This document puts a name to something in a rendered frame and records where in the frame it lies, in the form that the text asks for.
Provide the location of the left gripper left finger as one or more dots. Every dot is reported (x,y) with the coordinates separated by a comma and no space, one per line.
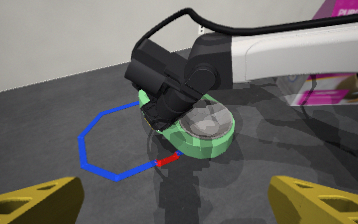
(54,202)

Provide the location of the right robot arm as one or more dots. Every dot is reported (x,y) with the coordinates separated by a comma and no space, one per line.
(217,60)

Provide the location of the blue tape outline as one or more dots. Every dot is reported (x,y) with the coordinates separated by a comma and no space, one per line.
(110,175)

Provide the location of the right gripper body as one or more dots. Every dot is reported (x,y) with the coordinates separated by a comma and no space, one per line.
(159,115)

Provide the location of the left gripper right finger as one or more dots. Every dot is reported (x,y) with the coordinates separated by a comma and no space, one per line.
(295,201)

